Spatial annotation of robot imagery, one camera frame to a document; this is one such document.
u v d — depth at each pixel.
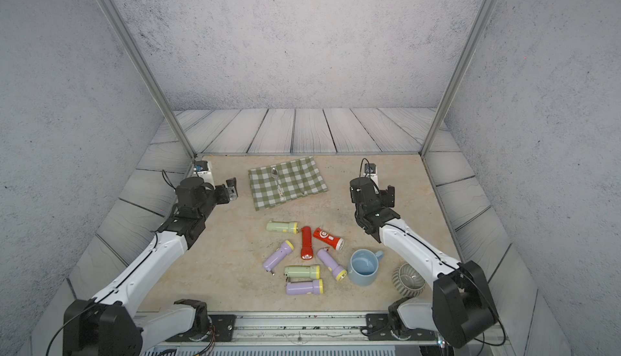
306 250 0.87
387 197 0.73
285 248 0.87
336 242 0.87
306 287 0.79
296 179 1.11
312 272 0.81
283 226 0.93
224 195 0.73
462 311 0.40
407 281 0.82
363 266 0.85
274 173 1.11
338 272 0.81
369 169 0.70
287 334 0.73
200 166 0.69
